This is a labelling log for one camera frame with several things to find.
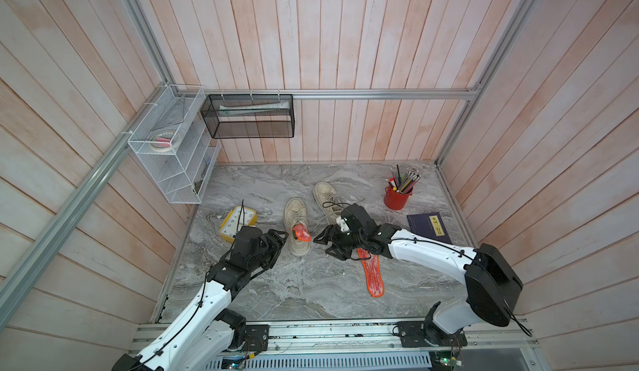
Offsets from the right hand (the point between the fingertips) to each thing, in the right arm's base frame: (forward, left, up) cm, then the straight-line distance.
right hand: (316, 244), depth 80 cm
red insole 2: (-5, -20, -12) cm, 24 cm away
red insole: (+4, +5, +1) cm, 6 cm away
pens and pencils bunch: (+27, -34, 0) cm, 43 cm away
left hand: (0, +10, +1) cm, 10 cm away
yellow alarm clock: (+15, +32, -8) cm, 36 cm away
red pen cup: (+25, -33, -8) cm, 42 cm away
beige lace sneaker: (+16, +9, -6) cm, 19 cm away
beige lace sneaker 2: (+22, -5, -6) cm, 23 cm away
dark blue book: (+15, -45, -12) cm, 49 cm away
